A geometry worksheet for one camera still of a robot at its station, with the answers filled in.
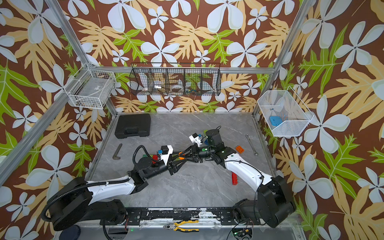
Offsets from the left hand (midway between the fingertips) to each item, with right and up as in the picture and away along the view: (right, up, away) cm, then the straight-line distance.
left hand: (185, 154), depth 73 cm
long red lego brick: (+28, -16, +13) cm, 35 cm away
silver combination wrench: (+46, -4, +26) cm, 53 cm away
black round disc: (-53, -36, -4) cm, 64 cm away
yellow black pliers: (-5, -34, -2) cm, 35 cm away
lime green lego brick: (+13, +11, +35) cm, 39 cm away
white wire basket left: (-57, +37, +14) cm, 69 cm away
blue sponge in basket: (+49, +17, +8) cm, 53 cm away
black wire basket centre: (-3, +45, +23) cm, 51 cm away
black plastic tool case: (-38, +15, +32) cm, 52 cm away
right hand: (-2, -1, -1) cm, 3 cm away
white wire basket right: (+56, +22, +11) cm, 61 cm away
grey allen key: (-47, -6, +23) cm, 52 cm away
